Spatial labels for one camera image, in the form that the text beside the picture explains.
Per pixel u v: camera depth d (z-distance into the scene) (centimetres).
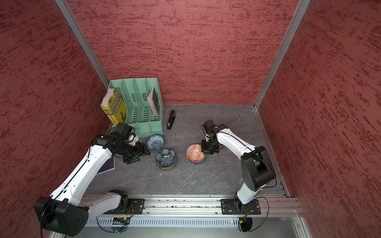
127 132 63
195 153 90
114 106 92
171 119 109
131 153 65
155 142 97
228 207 74
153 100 101
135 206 74
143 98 116
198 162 87
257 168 47
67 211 37
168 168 81
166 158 85
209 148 76
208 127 72
